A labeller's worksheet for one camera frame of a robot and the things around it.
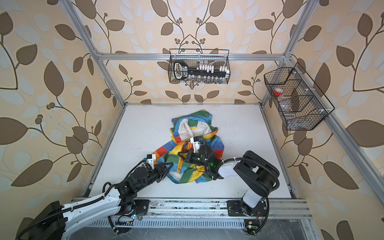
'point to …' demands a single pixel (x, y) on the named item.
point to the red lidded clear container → (278, 91)
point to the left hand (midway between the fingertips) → (174, 165)
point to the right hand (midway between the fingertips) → (177, 155)
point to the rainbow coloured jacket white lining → (182, 128)
